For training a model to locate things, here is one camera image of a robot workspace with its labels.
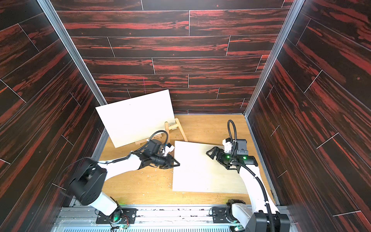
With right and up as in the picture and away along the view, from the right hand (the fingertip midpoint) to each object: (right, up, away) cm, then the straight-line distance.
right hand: (215, 155), depth 82 cm
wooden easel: (-23, +18, +4) cm, 29 cm away
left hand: (-21, -6, 0) cm, 22 cm away
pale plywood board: (-48, +21, +4) cm, 52 cm away
